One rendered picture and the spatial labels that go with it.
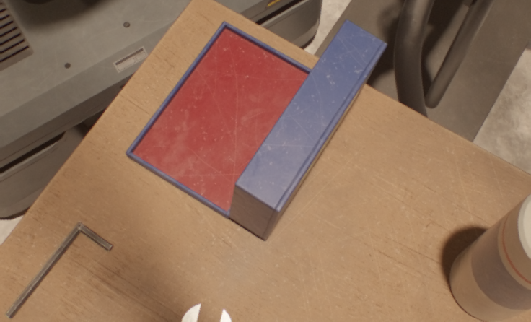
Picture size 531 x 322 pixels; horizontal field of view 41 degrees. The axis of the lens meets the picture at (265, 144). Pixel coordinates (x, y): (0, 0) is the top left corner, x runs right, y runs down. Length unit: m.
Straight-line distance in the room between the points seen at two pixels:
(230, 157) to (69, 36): 0.40
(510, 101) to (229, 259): 0.74
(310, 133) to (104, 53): 0.48
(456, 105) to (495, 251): 0.72
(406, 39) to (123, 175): 0.34
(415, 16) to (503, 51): 0.51
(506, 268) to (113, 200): 0.33
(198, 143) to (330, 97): 0.16
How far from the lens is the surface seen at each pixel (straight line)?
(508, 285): 0.51
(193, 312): 0.60
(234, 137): 0.64
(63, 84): 0.94
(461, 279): 0.59
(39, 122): 0.94
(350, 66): 0.54
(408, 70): 0.79
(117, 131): 0.66
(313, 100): 0.52
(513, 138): 1.22
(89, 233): 0.63
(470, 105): 1.21
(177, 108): 0.65
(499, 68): 1.25
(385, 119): 0.66
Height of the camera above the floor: 1.06
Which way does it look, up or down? 69 degrees down
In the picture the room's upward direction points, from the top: straight up
